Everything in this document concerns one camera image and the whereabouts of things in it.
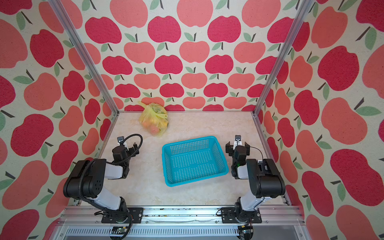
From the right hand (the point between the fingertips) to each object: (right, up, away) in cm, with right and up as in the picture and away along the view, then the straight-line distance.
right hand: (239, 145), depth 93 cm
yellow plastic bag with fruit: (-57, +18, +10) cm, 61 cm away
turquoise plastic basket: (-29, -10, +2) cm, 31 cm away
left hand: (-71, 0, +1) cm, 71 cm away
